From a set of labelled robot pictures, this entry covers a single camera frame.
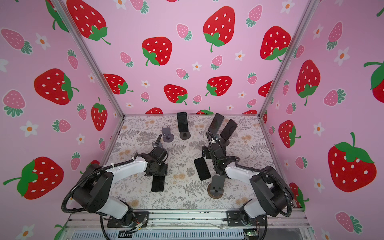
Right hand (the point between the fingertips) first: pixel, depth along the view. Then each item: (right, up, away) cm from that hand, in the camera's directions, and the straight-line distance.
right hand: (211, 145), depth 91 cm
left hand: (-30, -16, 0) cm, 34 cm away
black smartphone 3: (+12, +11, +4) cm, 17 cm away
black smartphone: (-19, +18, +10) cm, 28 cm away
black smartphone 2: (+5, +14, +11) cm, 18 cm away
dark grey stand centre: (-18, +5, +18) cm, 26 cm away
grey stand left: (-29, +5, +11) cm, 31 cm away
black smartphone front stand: (-6, -15, +3) cm, 16 cm away
